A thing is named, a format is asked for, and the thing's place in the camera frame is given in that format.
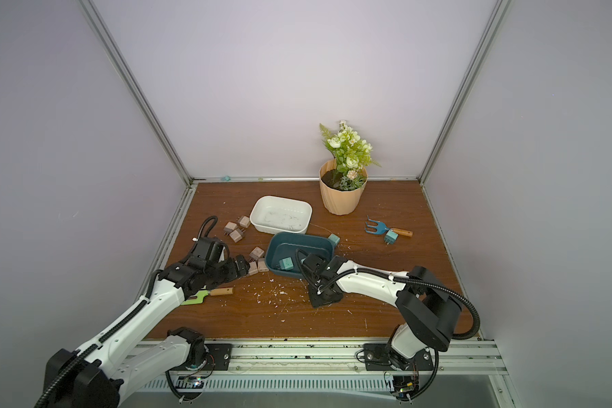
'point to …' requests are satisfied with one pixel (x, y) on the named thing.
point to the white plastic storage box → (278, 214)
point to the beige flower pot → (338, 202)
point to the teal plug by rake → (390, 237)
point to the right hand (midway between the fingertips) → (316, 300)
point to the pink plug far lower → (237, 235)
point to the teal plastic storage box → (280, 255)
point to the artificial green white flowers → (351, 155)
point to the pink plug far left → (229, 228)
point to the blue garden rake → (381, 229)
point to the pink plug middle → (255, 253)
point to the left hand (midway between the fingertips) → (244, 268)
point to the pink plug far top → (244, 221)
